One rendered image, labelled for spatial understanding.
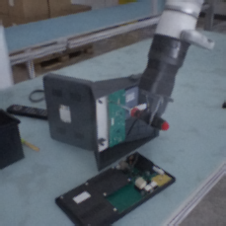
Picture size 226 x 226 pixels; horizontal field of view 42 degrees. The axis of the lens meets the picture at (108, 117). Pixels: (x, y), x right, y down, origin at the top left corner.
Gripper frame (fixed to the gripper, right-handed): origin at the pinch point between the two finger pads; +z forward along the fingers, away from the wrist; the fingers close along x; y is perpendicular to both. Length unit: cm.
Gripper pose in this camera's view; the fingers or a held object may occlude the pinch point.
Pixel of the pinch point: (153, 125)
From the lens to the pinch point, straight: 63.5
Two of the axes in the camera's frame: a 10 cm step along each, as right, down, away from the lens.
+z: -2.9, 9.3, 2.1
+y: -6.7, -3.5, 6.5
